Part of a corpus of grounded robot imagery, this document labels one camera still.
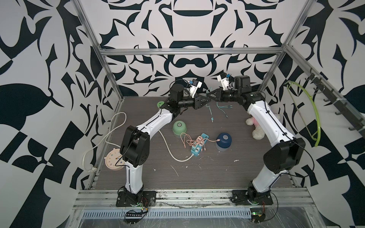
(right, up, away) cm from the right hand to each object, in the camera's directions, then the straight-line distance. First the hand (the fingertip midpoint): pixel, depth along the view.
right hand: (208, 92), depth 78 cm
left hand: (0, -2, 0) cm, 2 cm away
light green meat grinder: (-16, -20, +12) cm, 29 cm away
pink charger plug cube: (-4, -27, +10) cm, 29 cm away
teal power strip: (-6, -31, +8) cm, 33 cm away
